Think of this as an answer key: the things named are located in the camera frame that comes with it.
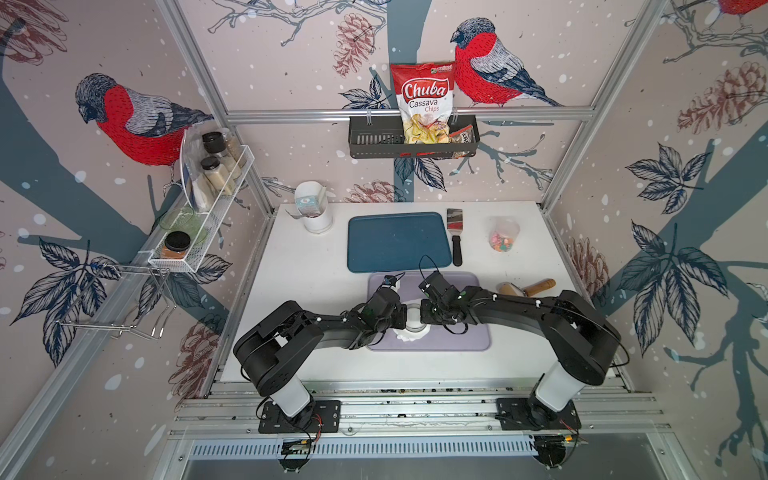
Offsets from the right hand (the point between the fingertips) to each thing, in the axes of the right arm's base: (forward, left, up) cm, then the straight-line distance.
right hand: (421, 315), depth 90 cm
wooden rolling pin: (+10, -36, 0) cm, 37 cm away
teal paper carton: (+35, +41, +12) cm, 55 cm away
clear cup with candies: (+30, -30, +6) cm, 43 cm away
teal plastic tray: (+29, +8, 0) cm, 31 cm away
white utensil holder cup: (+34, +38, +4) cm, 51 cm away
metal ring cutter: (-3, +3, +4) cm, 5 cm away
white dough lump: (-6, +5, 0) cm, 8 cm away
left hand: (+1, +3, +2) cm, 4 cm away
